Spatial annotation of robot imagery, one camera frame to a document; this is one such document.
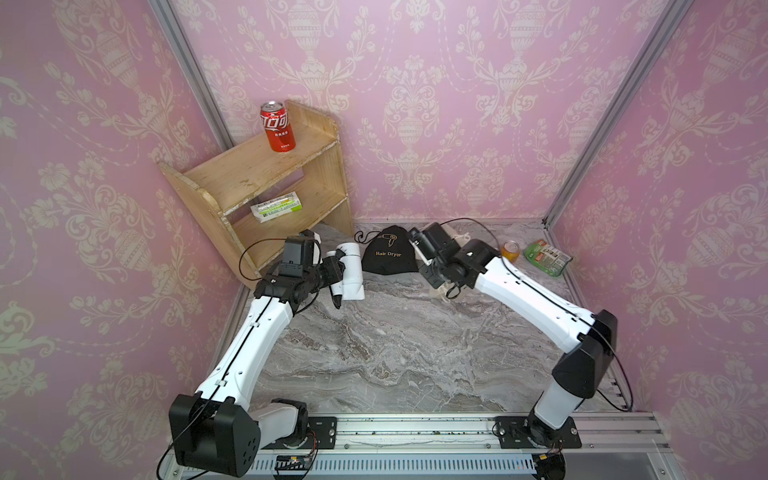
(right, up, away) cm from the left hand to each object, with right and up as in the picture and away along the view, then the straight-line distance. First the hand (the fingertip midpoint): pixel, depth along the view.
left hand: (341, 267), depth 80 cm
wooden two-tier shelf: (-29, +21, +15) cm, 39 cm away
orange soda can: (+53, +5, +19) cm, 56 cm away
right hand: (+26, +2, 0) cm, 26 cm away
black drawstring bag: (+13, +4, +23) cm, 27 cm away
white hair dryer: (+3, -5, -1) cm, 6 cm away
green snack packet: (+70, +2, +28) cm, 76 cm away
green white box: (-22, +18, +11) cm, 30 cm away
